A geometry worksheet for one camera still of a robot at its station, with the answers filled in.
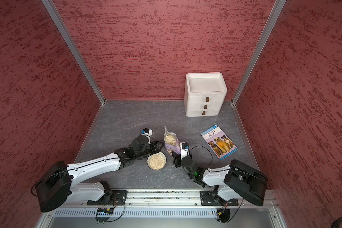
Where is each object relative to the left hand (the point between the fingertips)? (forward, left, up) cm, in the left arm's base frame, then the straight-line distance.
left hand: (161, 147), depth 81 cm
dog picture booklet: (+9, -38, -10) cm, 41 cm away
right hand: (-1, -9, -7) cm, 11 cm away
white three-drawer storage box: (+33, -27, +13) cm, 44 cm away
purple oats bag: (+3, -6, +1) cm, 7 cm away
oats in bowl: (-6, +3, -7) cm, 9 cm away
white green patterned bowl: (-6, +3, -7) cm, 9 cm away
